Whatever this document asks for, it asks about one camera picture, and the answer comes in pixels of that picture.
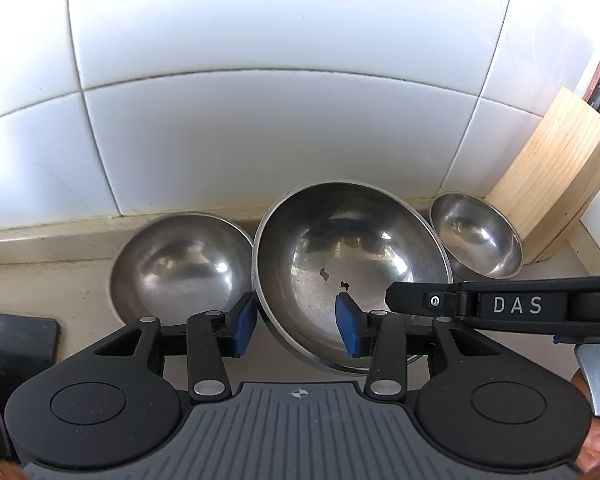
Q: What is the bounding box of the steel bowl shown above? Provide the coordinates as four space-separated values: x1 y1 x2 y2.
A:
108 212 253 325
428 192 524 281
251 181 453 374

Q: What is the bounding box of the person right hand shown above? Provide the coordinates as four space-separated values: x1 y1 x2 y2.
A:
569 367 600 474

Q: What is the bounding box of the wooden knife block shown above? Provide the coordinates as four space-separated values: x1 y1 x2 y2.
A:
486 88 600 263

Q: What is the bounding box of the black gas stove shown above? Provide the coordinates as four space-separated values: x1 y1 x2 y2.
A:
0 313 60 460

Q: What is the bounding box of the wooden handled knife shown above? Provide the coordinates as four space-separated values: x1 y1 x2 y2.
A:
583 60 600 102

